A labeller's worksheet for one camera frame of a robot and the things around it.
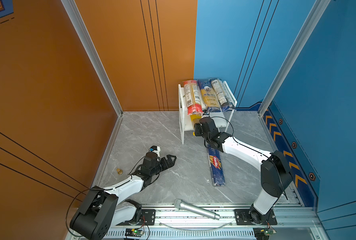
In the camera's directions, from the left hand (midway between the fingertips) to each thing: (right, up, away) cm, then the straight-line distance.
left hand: (172, 158), depth 87 cm
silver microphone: (+13, -23, -13) cm, 29 cm away
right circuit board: (+44, -31, -17) cm, 57 cm away
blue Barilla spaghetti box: (+26, -5, 0) cm, 27 cm away
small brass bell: (-31, -8, 0) cm, 32 cm away
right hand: (+15, +20, +1) cm, 25 cm away
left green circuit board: (-17, -32, -16) cm, 40 cm away
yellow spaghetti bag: (+14, +23, +4) cm, 28 cm away
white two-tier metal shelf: (+28, +23, -10) cm, 38 cm away
